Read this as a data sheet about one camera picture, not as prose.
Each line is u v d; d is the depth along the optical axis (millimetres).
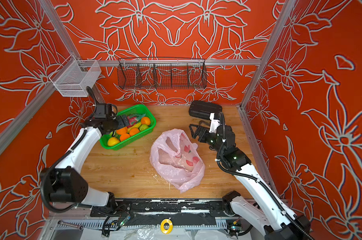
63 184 416
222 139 501
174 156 921
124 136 921
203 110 1079
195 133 621
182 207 743
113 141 904
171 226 672
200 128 605
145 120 1032
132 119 1003
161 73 983
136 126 1036
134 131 976
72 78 891
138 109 1072
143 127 980
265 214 412
